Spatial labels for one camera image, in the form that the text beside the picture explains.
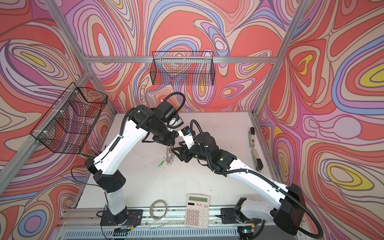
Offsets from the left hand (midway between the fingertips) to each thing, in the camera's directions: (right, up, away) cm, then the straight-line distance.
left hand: (178, 143), depth 69 cm
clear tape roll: (-14, -35, +6) cm, 38 cm away
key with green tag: (-11, -13, +11) cm, 20 cm away
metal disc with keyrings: (-4, -7, +4) cm, 9 cm away
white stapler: (+48, +2, +33) cm, 58 cm away
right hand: (0, -3, +1) cm, 4 cm away
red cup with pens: (-50, -8, +13) cm, 52 cm away
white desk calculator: (+9, -34, +4) cm, 36 cm away
